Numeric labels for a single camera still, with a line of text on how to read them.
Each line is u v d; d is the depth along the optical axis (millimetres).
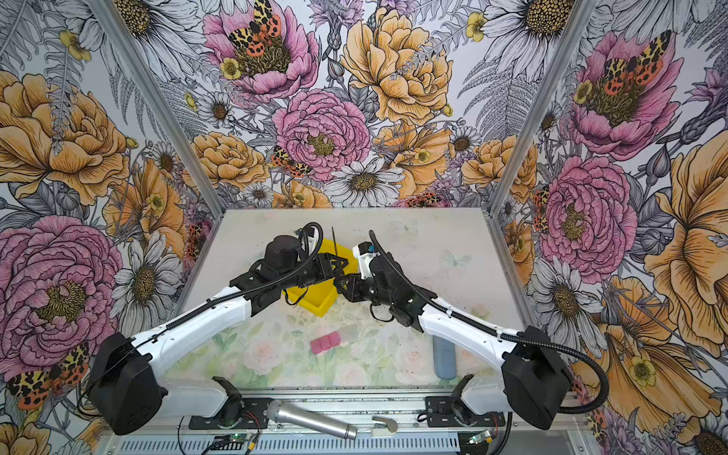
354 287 675
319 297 856
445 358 819
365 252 703
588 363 395
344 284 761
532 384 410
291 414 715
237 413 695
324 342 856
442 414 730
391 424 719
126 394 399
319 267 690
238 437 713
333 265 725
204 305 507
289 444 778
